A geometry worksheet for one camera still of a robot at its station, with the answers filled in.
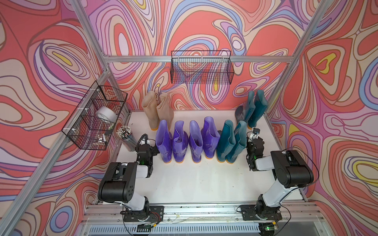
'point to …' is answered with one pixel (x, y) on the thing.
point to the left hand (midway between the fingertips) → (150, 143)
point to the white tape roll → (105, 112)
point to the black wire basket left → (91, 123)
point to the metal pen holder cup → (124, 132)
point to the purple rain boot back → (210, 137)
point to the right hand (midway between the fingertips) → (248, 136)
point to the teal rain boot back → (226, 141)
